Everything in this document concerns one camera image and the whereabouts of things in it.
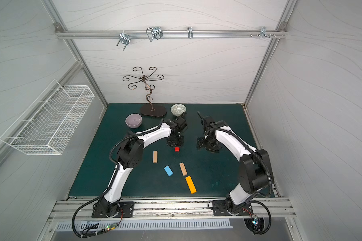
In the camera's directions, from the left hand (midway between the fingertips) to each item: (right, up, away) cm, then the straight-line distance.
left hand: (180, 147), depth 95 cm
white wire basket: (-61, +16, -27) cm, 68 cm away
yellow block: (+6, -18, -14) cm, 23 cm away
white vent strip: (-10, -32, -25) cm, 42 cm away
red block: (-2, -1, -1) cm, 3 cm away
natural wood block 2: (+2, -11, -9) cm, 14 cm away
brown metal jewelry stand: (-19, +25, +19) cm, 36 cm away
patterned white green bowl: (-3, +25, +20) cm, 32 cm away
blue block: (-7, -12, -9) cm, 17 cm away
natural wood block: (-16, -5, -4) cm, 17 cm away
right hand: (+14, +1, -9) cm, 17 cm away
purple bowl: (-35, +17, +11) cm, 40 cm away
